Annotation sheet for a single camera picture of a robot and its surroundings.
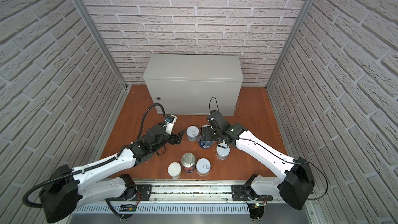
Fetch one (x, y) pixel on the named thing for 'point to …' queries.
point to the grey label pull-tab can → (193, 133)
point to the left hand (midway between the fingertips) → (178, 125)
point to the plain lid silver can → (223, 153)
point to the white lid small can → (174, 169)
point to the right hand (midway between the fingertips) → (208, 132)
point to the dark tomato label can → (188, 160)
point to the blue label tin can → (203, 143)
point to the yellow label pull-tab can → (203, 167)
